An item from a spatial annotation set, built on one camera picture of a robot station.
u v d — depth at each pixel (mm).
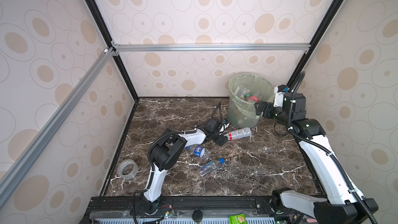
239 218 689
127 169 852
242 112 868
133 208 699
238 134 945
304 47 922
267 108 625
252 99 921
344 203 372
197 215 625
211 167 853
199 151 868
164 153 528
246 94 978
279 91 617
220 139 873
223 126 810
